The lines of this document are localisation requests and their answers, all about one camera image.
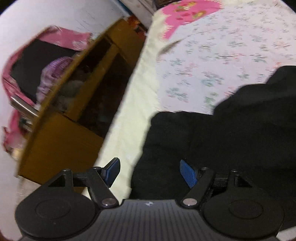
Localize purple cloth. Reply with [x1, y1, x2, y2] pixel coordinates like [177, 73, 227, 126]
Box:
[36, 57, 75, 103]

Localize white floral bed sheet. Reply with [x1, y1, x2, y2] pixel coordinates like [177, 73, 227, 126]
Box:
[154, 0, 296, 115]

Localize wooden desk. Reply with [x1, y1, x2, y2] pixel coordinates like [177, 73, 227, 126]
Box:
[17, 19, 145, 193]

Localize black pants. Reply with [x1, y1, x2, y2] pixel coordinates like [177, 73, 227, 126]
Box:
[130, 65, 296, 233]

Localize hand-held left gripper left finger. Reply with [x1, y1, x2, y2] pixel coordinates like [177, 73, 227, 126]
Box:
[47, 157, 121, 208]

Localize red bag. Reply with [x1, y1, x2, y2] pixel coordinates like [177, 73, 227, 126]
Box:
[128, 14, 148, 33]

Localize clothes in desk shelf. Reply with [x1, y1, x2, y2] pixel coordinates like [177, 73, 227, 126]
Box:
[55, 69, 93, 112]

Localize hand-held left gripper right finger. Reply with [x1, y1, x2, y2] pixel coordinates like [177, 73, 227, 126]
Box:
[179, 159, 253, 207]

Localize metal tube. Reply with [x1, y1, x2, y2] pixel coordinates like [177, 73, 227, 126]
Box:
[10, 95, 40, 118]

